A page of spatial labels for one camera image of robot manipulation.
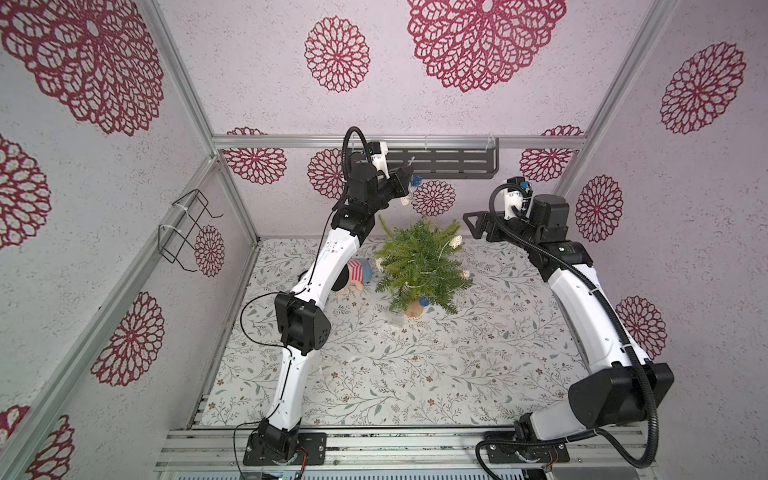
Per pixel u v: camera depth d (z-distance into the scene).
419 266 0.74
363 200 0.64
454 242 0.73
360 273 1.03
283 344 0.60
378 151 0.71
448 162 0.99
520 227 0.63
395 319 0.95
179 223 0.76
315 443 0.75
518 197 0.64
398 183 0.70
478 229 0.67
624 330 0.44
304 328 0.56
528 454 0.69
